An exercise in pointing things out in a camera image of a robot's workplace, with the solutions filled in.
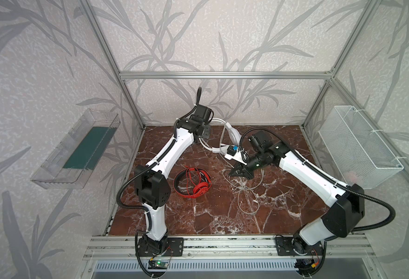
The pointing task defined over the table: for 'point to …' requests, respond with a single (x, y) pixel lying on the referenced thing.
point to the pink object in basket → (351, 177)
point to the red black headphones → (174, 183)
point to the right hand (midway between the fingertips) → (231, 167)
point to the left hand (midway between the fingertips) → (203, 124)
